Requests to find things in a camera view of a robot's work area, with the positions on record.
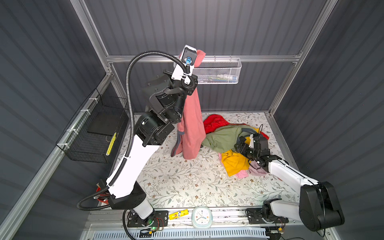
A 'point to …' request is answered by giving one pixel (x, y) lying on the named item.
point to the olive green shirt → (224, 139)
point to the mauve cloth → (255, 169)
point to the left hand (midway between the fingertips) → (180, 61)
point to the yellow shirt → (234, 162)
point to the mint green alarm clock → (202, 217)
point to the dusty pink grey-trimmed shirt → (190, 142)
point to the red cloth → (213, 121)
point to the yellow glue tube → (177, 214)
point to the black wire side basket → (93, 134)
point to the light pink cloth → (241, 175)
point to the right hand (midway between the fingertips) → (241, 148)
